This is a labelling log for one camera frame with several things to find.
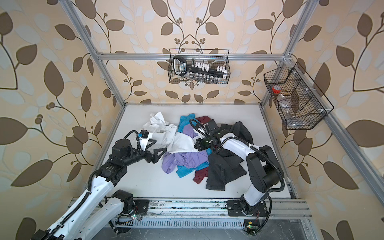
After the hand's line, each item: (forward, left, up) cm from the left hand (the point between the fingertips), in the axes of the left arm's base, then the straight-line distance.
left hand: (161, 144), depth 74 cm
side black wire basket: (+17, -69, +11) cm, 72 cm away
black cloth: (-5, -33, -11) cm, 35 cm away
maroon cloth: (-8, -22, -21) cm, 31 cm away
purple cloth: (0, -14, -18) cm, 23 cm away
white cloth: (+13, +3, -13) cm, 19 cm away
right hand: (+6, -17, -13) cm, 22 cm away
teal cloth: (+30, -8, -18) cm, 36 cm away
